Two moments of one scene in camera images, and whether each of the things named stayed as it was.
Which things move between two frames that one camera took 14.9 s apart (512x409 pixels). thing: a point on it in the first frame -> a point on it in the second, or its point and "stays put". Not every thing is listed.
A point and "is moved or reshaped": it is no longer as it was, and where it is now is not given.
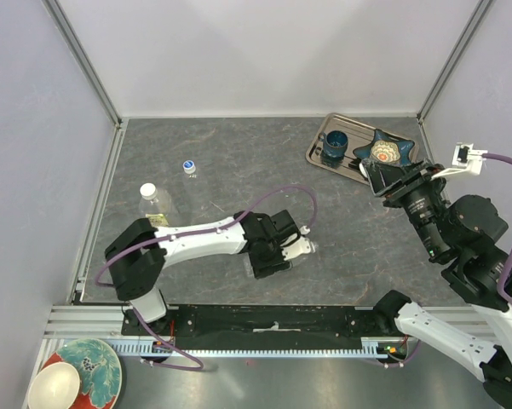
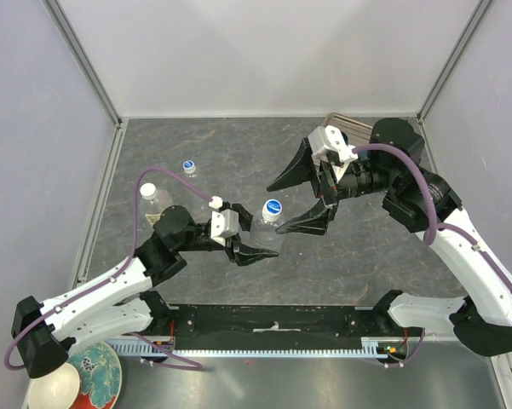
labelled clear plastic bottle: x=154 y=204 stays put
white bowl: x=56 y=385 stays put
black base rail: x=268 y=325 stays put
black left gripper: x=264 y=268 -> x=243 y=254
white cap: x=363 y=169 is moved or reshaped
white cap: x=147 y=191 stays put
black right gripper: x=381 y=176 -> x=314 y=220
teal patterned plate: x=99 y=369 stays put
